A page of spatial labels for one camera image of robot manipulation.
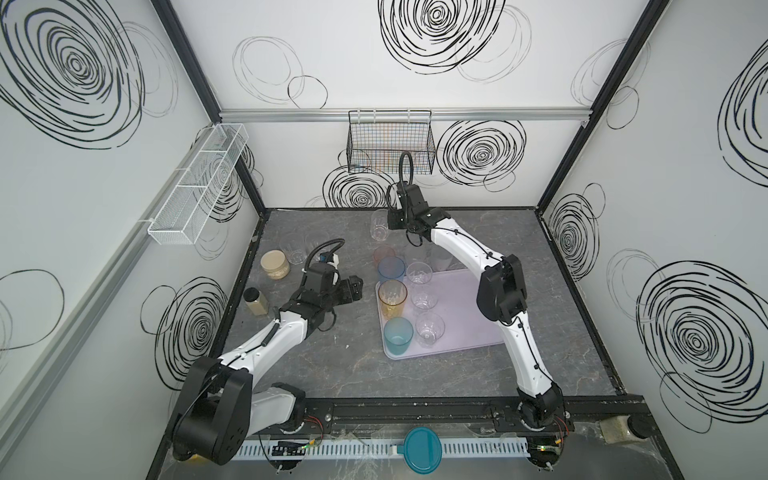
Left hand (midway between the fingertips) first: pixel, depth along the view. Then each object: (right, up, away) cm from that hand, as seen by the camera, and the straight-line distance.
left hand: (354, 282), depth 87 cm
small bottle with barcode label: (-29, -6, -1) cm, 29 cm away
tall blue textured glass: (+11, +3, +10) cm, 15 cm away
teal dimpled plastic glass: (+13, -14, -3) cm, 20 cm away
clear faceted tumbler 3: (+22, -14, +1) cm, 26 cm away
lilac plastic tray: (+34, -14, +4) cm, 37 cm away
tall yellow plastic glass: (+11, -4, +2) cm, 12 cm away
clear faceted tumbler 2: (+21, -7, +4) cm, 22 cm away
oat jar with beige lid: (-27, +4, +9) cm, 28 cm away
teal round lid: (+18, -32, -24) cm, 44 cm away
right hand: (+11, +21, +10) cm, 26 cm away
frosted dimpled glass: (+19, +8, +12) cm, 24 cm away
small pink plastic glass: (+8, +8, +13) cm, 17 cm away
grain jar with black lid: (+62, -28, -23) cm, 72 cm away
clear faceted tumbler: (+20, +2, +9) cm, 22 cm away
